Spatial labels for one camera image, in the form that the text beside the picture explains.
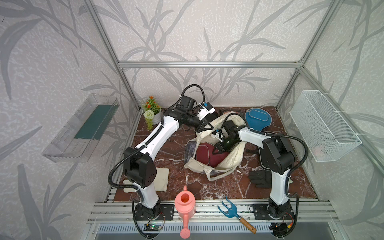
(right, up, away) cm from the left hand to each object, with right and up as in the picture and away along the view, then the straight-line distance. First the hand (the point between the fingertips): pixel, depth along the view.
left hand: (212, 127), depth 77 cm
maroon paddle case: (-4, -17, +12) cm, 21 cm away
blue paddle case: (+36, +4, +32) cm, 48 cm away
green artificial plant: (-40, +12, +25) cm, 48 cm away
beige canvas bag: (+8, -3, +9) cm, 13 cm away
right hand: (+3, -16, +17) cm, 23 cm away
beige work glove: (-28, -32, +8) cm, 43 cm away
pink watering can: (-13, -34, -10) cm, 38 cm away
